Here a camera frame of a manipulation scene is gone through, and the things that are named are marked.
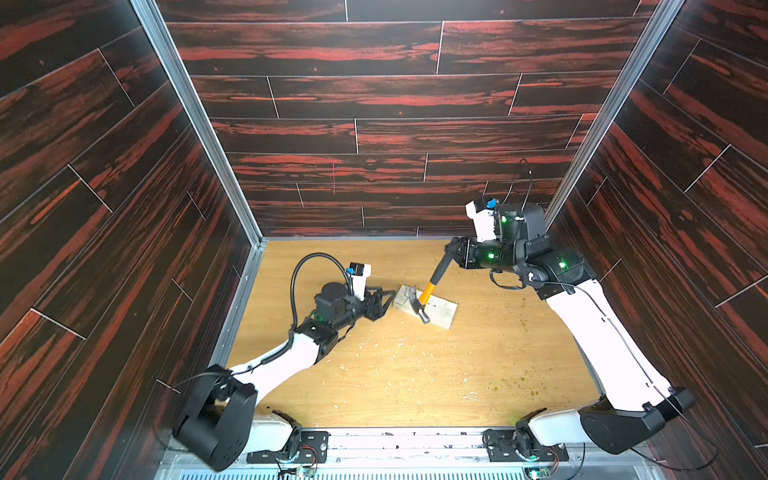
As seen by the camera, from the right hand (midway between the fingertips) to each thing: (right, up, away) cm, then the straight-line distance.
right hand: (455, 244), depth 69 cm
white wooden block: (+1, -19, +26) cm, 33 cm away
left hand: (-15, -13, +11) cm, 22 cm away
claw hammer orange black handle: (-7, -15, +8) cm, 18 cm away
